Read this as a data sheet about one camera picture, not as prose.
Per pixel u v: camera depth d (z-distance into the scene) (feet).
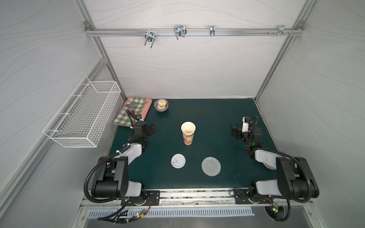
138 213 2.26
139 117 2.60
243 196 2.41
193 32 2.61
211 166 2.77
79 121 2.22
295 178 1.42
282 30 2.51
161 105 3.56
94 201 1.33
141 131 2.26
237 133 2.71
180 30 2.51
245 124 2.63
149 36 2.60
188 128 2.82
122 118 3.60
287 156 1.60
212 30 2.36
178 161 2.82
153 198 2.41
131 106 3.75
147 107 3.80
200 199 2.41
